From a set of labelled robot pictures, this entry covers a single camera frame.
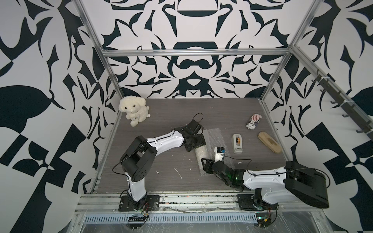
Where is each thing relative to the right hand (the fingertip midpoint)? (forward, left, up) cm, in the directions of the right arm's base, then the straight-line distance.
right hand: (202, 159), depth 84 cm
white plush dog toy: (+29, +41, +12) cm, 52 cm away
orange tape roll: (+12, -24, 0) cm, 27 cm away
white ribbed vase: (+4, 0, +2) cm, 4 cm away
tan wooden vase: (+12, -44, -2) cm, 46 cm away
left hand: (+10, 0, +2) cm, 11 cm away
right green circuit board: (-28, -27, -5) cm, 39 cm away
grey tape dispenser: (+11, -22, -1) cm, 25 cm away
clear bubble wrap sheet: (+16, -9, -4) cm, 19 cm away
